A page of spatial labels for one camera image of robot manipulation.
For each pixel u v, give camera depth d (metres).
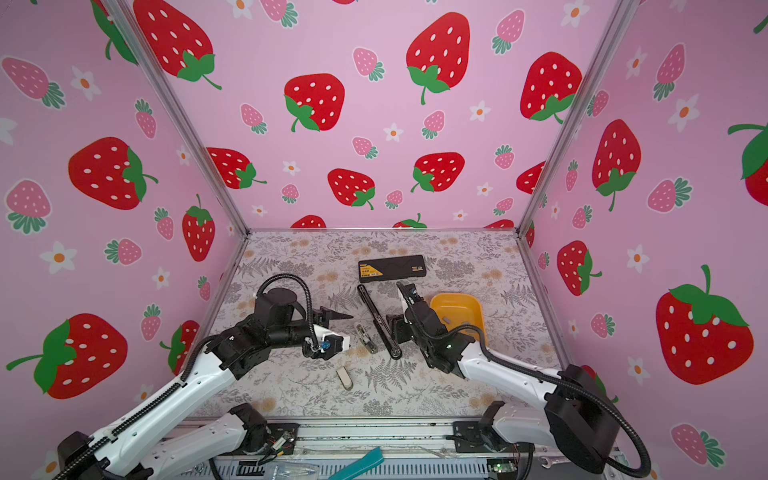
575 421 0.41
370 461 0.71
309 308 0.56
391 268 1.08
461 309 0.97
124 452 0.40
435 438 0.76
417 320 0.59
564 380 0.44
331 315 0.64
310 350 0.56
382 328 0.92
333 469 0.70
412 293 0.71
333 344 0.56
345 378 0.81
